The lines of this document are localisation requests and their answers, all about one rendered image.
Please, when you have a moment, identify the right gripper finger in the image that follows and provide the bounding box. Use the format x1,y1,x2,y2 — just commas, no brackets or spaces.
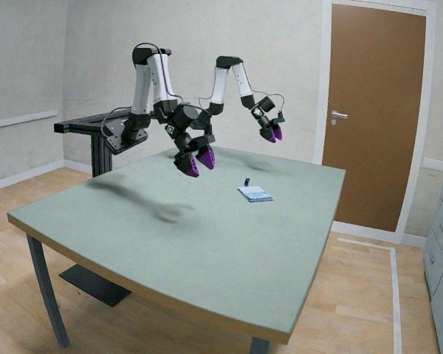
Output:
198,149,215,170
185,157,199,178

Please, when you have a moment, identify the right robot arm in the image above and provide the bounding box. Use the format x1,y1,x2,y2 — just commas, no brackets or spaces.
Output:
106,48,216,151

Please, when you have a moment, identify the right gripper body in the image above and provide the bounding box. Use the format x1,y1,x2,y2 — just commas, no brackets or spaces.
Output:
174,132,213,174

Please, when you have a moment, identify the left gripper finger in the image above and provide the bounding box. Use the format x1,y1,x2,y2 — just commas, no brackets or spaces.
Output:
268,130,276,143
273,128,282,141

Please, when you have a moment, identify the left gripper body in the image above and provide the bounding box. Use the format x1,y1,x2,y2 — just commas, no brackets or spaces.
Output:
257,115,281,141

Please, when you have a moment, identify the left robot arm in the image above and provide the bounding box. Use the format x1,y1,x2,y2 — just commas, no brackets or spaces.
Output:
192,55,285,127

